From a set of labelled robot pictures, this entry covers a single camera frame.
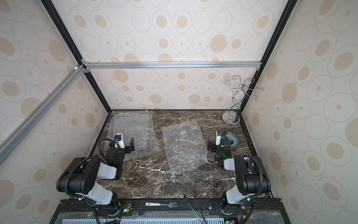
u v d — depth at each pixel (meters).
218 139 0.85
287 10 0.69
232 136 1.01
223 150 0.72
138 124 1.09
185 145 0.98
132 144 0.83
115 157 0.70
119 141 0.76
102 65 0.90
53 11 0.69
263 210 0.73
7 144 0.51
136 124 1.09
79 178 0.45
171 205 0.74
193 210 0.71
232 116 1.13
